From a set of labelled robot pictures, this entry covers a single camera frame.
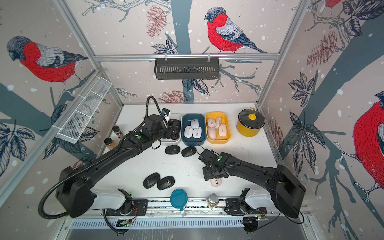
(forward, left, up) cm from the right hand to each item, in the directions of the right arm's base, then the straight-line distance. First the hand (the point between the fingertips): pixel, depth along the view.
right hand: (211, 172), depth 83 cm
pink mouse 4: (-5, -2, 0) cm, 6 cm away
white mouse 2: (+26, +9, 0) cm, 28 cm away
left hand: (+19, +21, +21) cm, 36 cm away
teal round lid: (-15, +16, +5) cm, 23 cm away
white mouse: (+34, +11, +2) cm, 35 cm away
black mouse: (+13, +24, 0) cm, 28 cm away
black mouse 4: (-6, +25, 0) cm, 26 cm away
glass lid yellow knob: (+32, -26, +11) cm, 42 cm away
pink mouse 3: (+29, -8, +1) cm, 30 cm away
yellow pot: (+29, -25, 0) cm, 38 cm away
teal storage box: (+37, +17, +1) cm, 40 cm away
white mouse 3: (+27, +15, +1) cm, 31 cm away
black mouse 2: (+13, +14, -1) cm, 19 cm away
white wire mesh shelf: (+29, +78, +21) cm, 86 cm away
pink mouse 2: (+27, -1, 0) cm, 27 cm away
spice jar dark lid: (+23, +62, +8) cm, 67 cm away
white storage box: (+17, +26, +4) cm, 31 cm away
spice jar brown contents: (+13, +61, +7) cm, 63 cm away
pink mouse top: (+35, -6, +2) cm, 35 cm away
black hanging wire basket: (+64, +18, +26) cm, 72 cm away
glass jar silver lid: (-15, 0, +8) cm, 17 cm away
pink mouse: (+34, -1, +4) cm, 34 cm away
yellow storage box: (+39, -11, +1) cm, 40 cm away
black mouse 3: (-5, +33, -1) cm, 34 cm away
